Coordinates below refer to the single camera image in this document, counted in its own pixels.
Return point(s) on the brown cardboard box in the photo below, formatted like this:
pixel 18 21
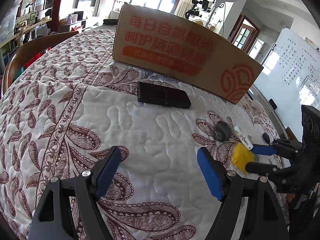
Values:
pixel 176 47

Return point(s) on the whiteboard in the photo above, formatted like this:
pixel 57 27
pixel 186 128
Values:
pixel 290 77

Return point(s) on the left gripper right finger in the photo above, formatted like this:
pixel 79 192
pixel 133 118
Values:
pixel 263 218

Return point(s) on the black round lens cap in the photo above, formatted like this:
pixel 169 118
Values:
pixel 222 131

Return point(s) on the white charger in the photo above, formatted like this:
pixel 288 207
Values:
pixel 243 137

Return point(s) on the wooden chair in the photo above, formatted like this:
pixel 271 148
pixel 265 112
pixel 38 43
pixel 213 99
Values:
pixel 27 52

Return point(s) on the patterned quilted bedspread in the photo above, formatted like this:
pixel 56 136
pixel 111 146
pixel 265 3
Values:
pixel 74 103

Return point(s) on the camera tripod rig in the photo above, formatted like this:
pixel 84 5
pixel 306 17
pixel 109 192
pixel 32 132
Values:
pixel 198 9

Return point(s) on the black rectangular case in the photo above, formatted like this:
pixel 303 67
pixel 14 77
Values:
pixel 163 96

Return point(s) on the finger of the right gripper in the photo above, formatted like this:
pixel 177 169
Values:
pixel 260 168
pixel 263 150

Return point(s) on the yellow box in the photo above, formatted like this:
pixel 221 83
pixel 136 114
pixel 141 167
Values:
pixel 241 157

